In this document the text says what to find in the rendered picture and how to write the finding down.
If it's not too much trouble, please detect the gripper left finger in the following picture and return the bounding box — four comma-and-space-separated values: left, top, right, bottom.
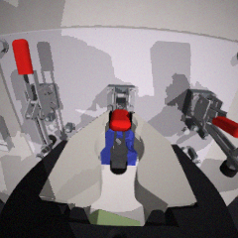
0, 110, 112, 238

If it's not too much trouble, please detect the toggle clamp with red handle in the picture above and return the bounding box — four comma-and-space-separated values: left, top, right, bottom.
12, 39, 60, 155
181, 89, 238, 178

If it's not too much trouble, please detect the blue plate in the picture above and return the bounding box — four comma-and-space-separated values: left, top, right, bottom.
100, 129, 137, 166

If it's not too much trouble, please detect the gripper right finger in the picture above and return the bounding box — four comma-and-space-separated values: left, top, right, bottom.
129, 111, 238, 238

